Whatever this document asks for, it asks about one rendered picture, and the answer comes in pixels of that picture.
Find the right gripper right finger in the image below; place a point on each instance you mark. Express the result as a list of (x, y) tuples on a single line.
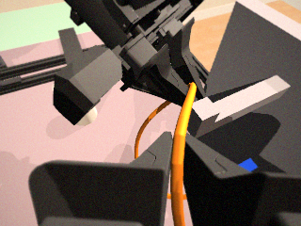
[(217, 197)]

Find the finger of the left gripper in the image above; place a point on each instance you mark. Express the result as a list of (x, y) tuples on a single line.
[(181, 58), (159, 79)]

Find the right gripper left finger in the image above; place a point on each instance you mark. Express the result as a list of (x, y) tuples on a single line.
[(105, 191)]

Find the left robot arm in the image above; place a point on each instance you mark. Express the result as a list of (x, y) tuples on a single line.
[(122, 13)]

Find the orange patch cord with blue plug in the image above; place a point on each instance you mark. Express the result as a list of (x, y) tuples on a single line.
[(176, 164)]

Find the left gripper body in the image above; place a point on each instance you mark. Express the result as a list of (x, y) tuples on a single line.
[(85, 80)]

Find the cream cylinder with white top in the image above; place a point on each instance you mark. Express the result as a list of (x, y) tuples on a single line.
[(89, 117)]

